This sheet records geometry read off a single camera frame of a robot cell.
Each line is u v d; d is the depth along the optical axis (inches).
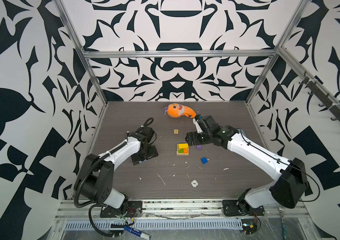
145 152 29.2
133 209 28.9
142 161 34.4
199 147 37.8
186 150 36.1
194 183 32.4
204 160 35.8
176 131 40.1
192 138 28.2
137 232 26.6
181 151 36.0
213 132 23.7
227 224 28.1
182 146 35.5
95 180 17.1
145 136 28.1
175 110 41.0
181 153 35.8
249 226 28.0
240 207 26.2
